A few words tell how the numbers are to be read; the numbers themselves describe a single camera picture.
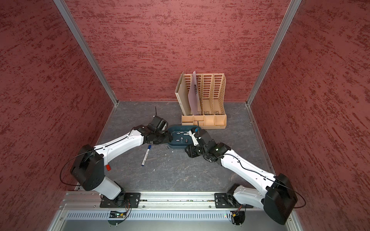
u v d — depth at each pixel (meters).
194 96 1.14
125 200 0.68
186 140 0.97
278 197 0.39
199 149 0.66
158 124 0.68
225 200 0.73
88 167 0.44
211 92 1.16
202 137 0.59
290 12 0.73
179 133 1.00
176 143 0.96
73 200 0.74
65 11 0.72
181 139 0.97
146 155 0.90
